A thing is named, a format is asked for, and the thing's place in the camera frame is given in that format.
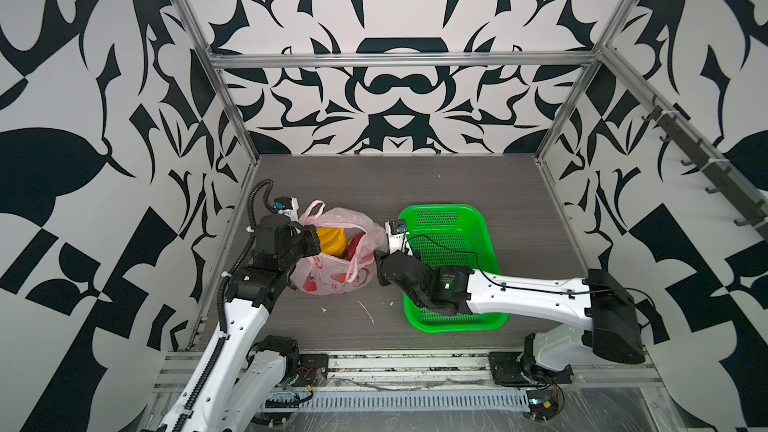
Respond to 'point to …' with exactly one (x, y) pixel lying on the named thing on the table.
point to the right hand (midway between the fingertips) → (379, 252)
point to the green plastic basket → (451, 235)
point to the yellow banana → (332, 240)
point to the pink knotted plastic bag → (323, 274)
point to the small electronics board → (542, 404)
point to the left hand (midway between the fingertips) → (314, 222)
